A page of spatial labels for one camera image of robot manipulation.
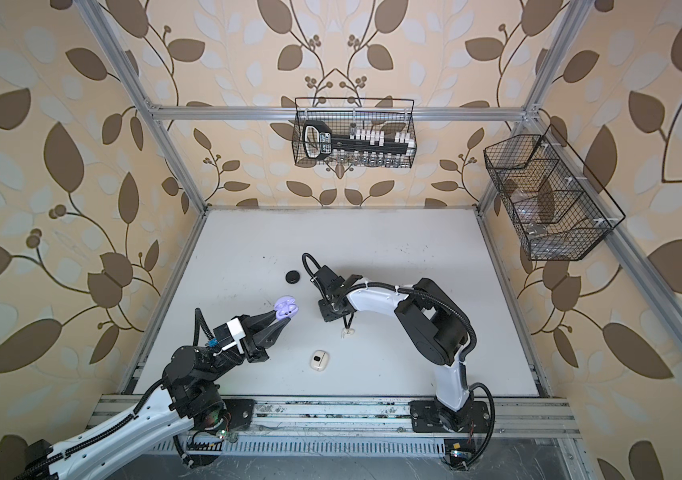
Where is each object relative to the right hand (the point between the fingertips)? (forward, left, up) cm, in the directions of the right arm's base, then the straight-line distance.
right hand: (331, 312), depth 92 cm
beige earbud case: (-15, +3, +1) cm, 15 cm away
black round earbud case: (+13, +13, +1) cm, 18 cm away
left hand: (-14, +8, +29) cm, 33 cm away
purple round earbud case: (-13, +8, +30) cm, 34 cm away
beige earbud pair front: (-7, -5, 0) cm, 8 cm away
